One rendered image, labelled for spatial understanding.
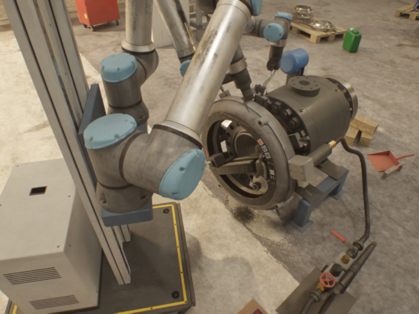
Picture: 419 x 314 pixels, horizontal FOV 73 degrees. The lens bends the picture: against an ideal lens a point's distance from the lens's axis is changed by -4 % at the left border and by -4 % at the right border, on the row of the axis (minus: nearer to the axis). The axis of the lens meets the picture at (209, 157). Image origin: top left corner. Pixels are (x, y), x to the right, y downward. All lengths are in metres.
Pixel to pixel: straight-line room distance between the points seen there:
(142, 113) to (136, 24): 0.37
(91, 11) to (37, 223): 5.59
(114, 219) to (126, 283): 0.74
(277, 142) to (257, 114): 0.18
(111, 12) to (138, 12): 5.50
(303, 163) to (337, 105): 0.74
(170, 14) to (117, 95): 0.38
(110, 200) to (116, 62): 0.57
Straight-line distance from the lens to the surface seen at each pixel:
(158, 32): 5.36
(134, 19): 1.32
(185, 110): 0.79
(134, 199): 0.93
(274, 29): 1.55
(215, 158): 1.87
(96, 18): 6.66
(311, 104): 1.96
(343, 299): 2.09
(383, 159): 3.19
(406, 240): 2.56
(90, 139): 0.83
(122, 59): 1.27
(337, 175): 2.40
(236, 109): 1.62
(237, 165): 1.78
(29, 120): 3.88
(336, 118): 2.10
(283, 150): 1.56
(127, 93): 1.25
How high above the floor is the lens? 1.78
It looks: 40 degrees down
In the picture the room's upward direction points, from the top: straight up
